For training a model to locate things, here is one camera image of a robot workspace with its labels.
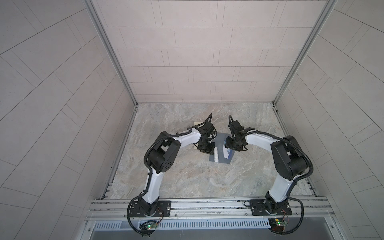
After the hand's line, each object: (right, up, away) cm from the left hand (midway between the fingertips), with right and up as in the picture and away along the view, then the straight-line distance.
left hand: (216, 151), depth 91 cm
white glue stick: (-1, -3, -5) cm, 6 cm away
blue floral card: (+7, -1, -2) cm, 7 cm away
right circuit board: (+25, -28, -23) cm, 44 cm away
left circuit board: (-31, -26, -27) cm, 49 cm away
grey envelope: (+1, +7, -4) cm, 8 cm away
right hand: (+7, +2, +3) cm, 8 cm away
